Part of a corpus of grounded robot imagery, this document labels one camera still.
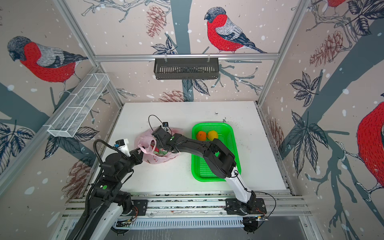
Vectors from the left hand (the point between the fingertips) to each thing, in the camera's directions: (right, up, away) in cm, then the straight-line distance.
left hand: (143, 147), depth 75 cm
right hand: (+5, 0, +16) cm, 17 cm away
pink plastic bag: (-3, +2, +9) cm, 10 cm away
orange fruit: (+31, +3, +20) cm, 37 cm away
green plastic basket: (+30, -16, +10) cm, 36 cm away
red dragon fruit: (+5, -6, +14) cm, 16 cm away
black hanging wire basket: (+20, +51, +31) cm, 63 cm away
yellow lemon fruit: (+38, +4, +21) cm, 44 cm away
